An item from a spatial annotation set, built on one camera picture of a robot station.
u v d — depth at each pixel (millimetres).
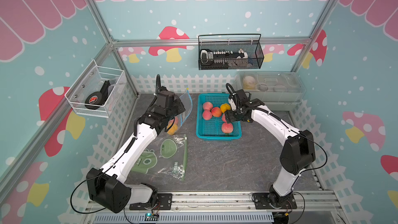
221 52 915
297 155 463
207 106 1060
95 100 702
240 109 635
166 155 889
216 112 1019
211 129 997
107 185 384
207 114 999
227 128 940
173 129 813
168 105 583
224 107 1042
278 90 992
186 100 866
